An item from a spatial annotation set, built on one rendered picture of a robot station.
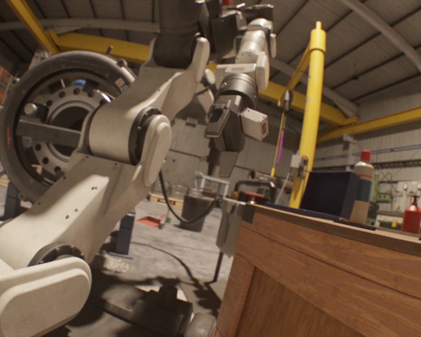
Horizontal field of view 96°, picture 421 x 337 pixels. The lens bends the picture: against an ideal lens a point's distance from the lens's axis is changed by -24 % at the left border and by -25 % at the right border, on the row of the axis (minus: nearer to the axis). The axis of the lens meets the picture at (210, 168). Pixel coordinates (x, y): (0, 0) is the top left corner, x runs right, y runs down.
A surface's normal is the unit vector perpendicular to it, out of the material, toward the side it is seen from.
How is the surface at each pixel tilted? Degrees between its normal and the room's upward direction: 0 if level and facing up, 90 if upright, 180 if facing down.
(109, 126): 87
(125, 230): 90
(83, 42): 90
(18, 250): 47
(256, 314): 90
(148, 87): 56
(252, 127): 143
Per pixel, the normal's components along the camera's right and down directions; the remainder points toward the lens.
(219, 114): -0.21, -0.63
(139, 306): 0.03, -0.78
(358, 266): -0.93, -0.23
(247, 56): -0.25, 0.78
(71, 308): 0.96, 0.20
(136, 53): 0.20, -0.04
